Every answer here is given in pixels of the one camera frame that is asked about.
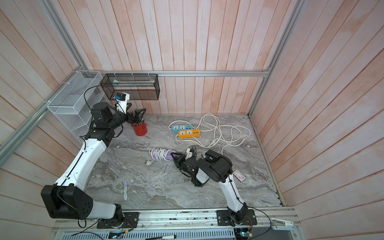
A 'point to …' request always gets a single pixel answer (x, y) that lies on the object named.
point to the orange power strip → (189, 133)
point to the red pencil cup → (140, 130)
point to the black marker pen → (162, 238)
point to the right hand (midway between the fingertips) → (170, 154)
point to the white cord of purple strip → (149, 162)
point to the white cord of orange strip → (204, 127)
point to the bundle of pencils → (136, 124)
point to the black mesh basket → (140, 86)
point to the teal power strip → (176, 128)
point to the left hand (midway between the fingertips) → (138, 108)
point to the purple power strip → (162, 154)
